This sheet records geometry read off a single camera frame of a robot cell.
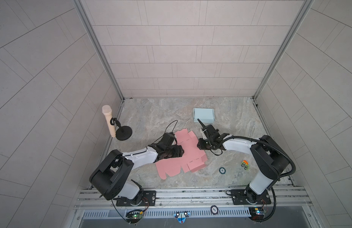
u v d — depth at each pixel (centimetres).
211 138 71
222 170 81
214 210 68
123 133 94
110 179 42
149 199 71
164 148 68
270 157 46
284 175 47
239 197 71
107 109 74
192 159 85
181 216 65
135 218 65
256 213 68
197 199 72
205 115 103
